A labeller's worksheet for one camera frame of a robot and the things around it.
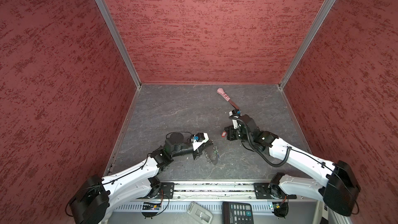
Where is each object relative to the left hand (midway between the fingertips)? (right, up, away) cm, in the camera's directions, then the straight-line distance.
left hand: (211, 145), depth 73 cm
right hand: (+7, +4, +7) cm, 11 cm away
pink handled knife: (+10, +28, +40) cm, 50 cm away
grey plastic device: (-5, -30, -5) cm, 30 cm away
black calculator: (+11, -28, -6) cm, 31 cm away
